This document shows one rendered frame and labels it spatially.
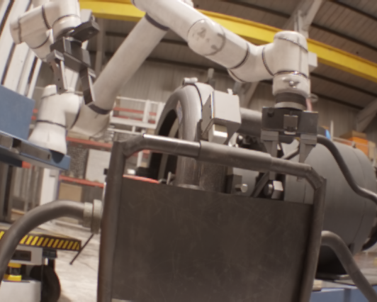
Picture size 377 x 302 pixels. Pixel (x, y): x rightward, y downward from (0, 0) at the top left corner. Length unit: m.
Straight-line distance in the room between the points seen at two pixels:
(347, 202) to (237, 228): 0.91
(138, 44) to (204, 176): 0.60
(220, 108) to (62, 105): 0.72
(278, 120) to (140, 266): 0.44
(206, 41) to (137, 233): 0.45
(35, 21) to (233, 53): 0.55
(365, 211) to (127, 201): 1.16
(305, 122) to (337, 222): 0.71
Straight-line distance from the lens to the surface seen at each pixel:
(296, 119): 0.81
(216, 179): 1.13
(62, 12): 1.03
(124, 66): 1.51
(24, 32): 1.08
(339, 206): 1.48
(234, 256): 0.64
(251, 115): 1.15
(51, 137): 1.53
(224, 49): 0.88
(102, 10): 9.85
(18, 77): 1.71
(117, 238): 0.59
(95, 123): 1.64
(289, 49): 0.90
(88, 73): 1.01
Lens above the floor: 0.43
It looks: 11 degrees up
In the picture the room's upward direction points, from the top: 7 degrees clockwise
